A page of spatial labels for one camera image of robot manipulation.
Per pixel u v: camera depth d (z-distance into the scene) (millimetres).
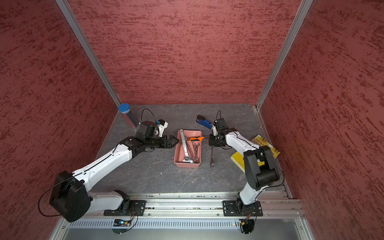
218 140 692
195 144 974
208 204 776
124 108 921
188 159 893
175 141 762
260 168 468
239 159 874
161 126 742
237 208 668
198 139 914
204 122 1069
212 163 856
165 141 709
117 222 721
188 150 923
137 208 741
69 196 398
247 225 690
